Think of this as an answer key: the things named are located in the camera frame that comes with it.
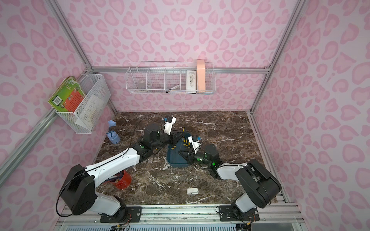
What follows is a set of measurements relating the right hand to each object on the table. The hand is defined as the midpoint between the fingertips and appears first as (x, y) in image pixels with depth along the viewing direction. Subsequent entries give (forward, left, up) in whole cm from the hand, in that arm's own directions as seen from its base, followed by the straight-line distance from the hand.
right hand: (178, 154), depth 78 cm
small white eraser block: (-15, -8, -13) cm, 22 cm away
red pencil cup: (-12, +30, -12) cm, 34 cm away
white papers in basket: (+19, +50, +13) cm, 55 cm away
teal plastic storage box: (+5, +5, -16) cm, 18 cm away
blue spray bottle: (+16, +46, -7) cm, 49 cm away
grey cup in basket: (+43, +27, +13) cm, 52 cm away
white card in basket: (+42, -7, +18) cm, 46 cm away
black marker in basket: (+38, +8, +14) cm, 41 cm away
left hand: (+8, -4, +9) cm, 13 cm away
